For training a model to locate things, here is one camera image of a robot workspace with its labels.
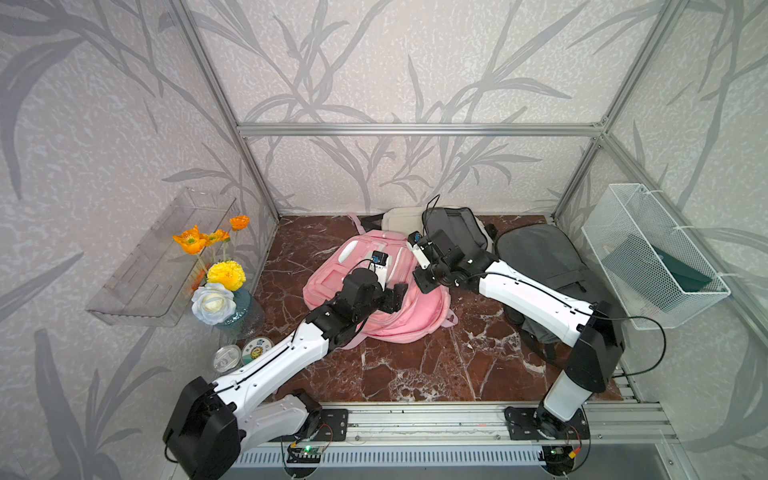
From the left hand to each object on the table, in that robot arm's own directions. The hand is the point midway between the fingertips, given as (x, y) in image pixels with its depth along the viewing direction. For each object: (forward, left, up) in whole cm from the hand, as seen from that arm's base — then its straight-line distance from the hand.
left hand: (399, 284), depth 79 cm
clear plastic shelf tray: (-8, +53, +12) cm, 55 cm away
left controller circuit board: (-35, +22, -21) cm, 47 cm away
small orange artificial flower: (+9, +40, +14) cm, 43 cm away
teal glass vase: (-1, +48, -21) cm, 52 cm away
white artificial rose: (-13, +38, +13) cm, 42 cm away
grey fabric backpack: (+22, -52, -15) cm, 59 cm away
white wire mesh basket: (-8, -59, +7) cm, 60 cm away
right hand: (+4, -5, -1) cm, 7 cm away
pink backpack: (0, -8, -13) cm, 16 cm away
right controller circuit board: (-36, -37, -16) cm, 55 cm away
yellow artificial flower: (-4, +39, +11) cm, 40 cm away
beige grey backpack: (+36, -27, -17) cm, 48 cm away
